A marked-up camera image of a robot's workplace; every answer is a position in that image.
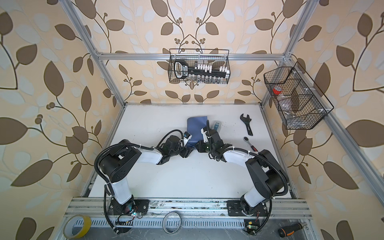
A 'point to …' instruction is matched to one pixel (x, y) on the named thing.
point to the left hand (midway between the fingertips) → (191, 144)
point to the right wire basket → (300, 102)
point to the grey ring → (164, 222)
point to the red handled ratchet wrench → (246, 139)
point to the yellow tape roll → (87, 224)
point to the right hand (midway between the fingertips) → (196, 146)
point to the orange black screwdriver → (288, 230)
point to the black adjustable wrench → (247, 120)
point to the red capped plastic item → (277, 90)
